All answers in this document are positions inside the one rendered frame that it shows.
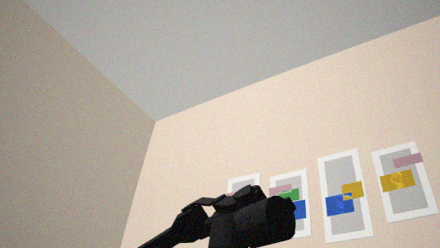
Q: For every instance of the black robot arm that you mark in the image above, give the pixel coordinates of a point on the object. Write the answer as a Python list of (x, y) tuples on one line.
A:
[(246, 219)]

